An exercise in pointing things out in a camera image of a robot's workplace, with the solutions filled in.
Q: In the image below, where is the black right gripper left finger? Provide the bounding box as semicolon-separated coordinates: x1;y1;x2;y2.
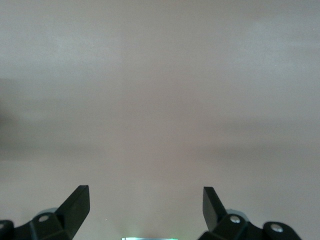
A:
14;185;90;240

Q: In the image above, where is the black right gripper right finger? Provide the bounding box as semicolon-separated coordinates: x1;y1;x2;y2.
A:
199;186;266;240

